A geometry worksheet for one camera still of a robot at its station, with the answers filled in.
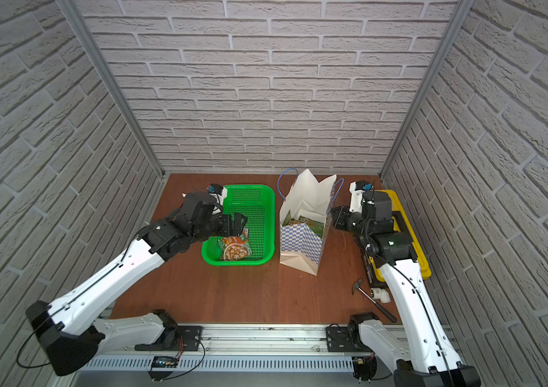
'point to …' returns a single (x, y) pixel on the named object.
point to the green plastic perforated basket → (257, 203)
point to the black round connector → (364, 368)
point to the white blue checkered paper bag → (300, 247)
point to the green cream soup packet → (235, 247)
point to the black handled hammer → (358, 285)
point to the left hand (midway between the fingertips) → (233, 210)
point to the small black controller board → (165, 362)
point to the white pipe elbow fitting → (382, 294)
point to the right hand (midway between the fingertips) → (337, 210)
